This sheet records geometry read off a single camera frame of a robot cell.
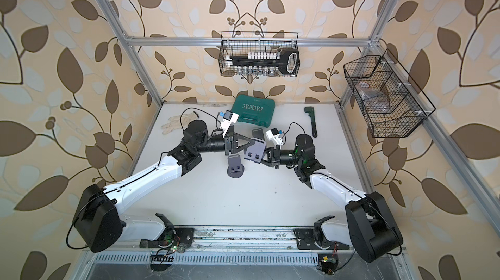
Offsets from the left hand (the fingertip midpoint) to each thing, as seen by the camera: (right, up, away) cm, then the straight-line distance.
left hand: (248, 139), depth 65 cm
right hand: (+1, -9, +6) cm, 11 cm away
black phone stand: (+3, 0, +31) cm, 31 cm away
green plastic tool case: (+2, +12, +47) cm, 48 cm away
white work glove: (-42, +5, +45) cm, 62 cm away
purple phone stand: (-7, -16, +24) cm, 29 cm away
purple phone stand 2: (+2, -5, +2) cm, 6 cm away
